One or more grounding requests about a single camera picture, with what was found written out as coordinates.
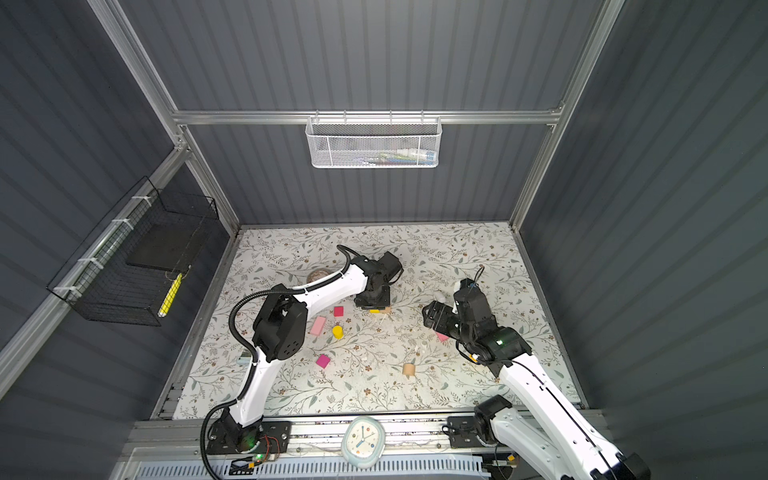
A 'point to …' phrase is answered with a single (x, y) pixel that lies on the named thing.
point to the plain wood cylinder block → (408, 369)
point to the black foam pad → (166, 246)
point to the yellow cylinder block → (337, 331)
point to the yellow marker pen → (164, 308)
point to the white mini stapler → (440, 297)
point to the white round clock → (363, 442)
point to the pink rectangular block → (442, 337)
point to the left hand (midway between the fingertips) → (381, 306)
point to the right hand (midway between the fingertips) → (437, 316)
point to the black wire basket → (124, 271)
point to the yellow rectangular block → (374, 310)
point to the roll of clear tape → (318, 274)
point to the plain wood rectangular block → (386, 311)
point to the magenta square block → (323, 360)
